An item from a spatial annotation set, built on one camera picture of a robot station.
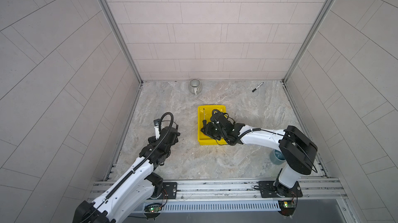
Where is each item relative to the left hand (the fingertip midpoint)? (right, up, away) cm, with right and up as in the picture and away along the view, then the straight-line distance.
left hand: (170, 132), depth 83 cm
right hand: (+16, -1, 0) cm, 16 cm away
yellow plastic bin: (+18, -3, -2) cm, 18 cm away
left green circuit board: (-3, -29, -18) cm, 34 cm away
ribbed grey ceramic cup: (+12, +26, +25) cm, 38 cm away
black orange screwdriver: (+18, +5, +3) cm, 19 cm away
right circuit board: (+56, -30, -15) cm, 65 cm away
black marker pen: (+55, +24, +29) cm, 67 cm away
